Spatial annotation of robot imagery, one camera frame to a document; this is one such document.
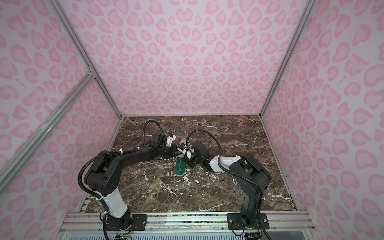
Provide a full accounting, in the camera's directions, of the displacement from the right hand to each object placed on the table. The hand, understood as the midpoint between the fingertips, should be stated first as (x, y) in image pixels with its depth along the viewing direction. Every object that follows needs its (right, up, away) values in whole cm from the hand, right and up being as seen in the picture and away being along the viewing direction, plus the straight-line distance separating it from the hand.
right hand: (185, 154), depth 90 cm
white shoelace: (-2, 0, 0) cm, 2 cm away
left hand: (-1, +3, 0) cm, 3 cm away
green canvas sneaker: (-2, -6, -2) cm, 7 cm away
